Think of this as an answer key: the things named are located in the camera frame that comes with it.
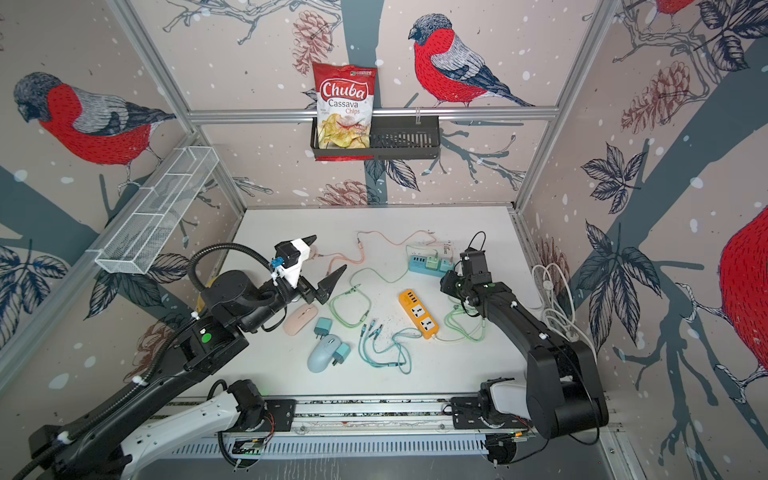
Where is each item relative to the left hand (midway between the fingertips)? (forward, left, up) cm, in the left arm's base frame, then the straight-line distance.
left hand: (330, 245), depth 59 cm
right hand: (+11, -29, -31) cm, 44 cm away
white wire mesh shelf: (+10, +50, -9) cm, 52 cm away
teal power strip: (+17, -25, -33) cm, 45 cm away
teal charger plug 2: (-2, +9, -39) cm, 40 cm away
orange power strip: (-1, -22, -37) cm, 44 cm away
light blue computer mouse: (-10, +7, -37) cm, 39 cm away
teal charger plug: (-10, +2, -37) cm, 38 cm away
